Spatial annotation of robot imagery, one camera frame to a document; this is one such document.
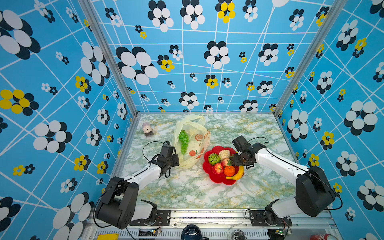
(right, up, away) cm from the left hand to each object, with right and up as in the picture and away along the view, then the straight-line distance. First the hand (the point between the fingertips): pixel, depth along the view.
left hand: (176, 157), depth 92 cm
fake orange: (+31, -6, -7) cm, 33 cm away
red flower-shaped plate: (+20, -6, -4) cm, 21 cm away
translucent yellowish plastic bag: (+9, +10, +13) cm, 19 cm away
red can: (+65, -26, -31) cm, 77 cm away
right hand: (+38, -1, -4) cm, 38 cm away
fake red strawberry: (+29, -1, -7) cm, 30 cm away
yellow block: (-29, -32, -23) cm, 49 cm away
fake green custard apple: (+23, 0, -4) cm, 23 cm away
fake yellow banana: (+35, -8, -12) cm, 38 cm away
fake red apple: (+25, -5, -7) cm, 26 cm away
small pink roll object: (-22, +18, +10) cm, 30 cm away
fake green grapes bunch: (+4, +11, +7) cm, 14 cm away
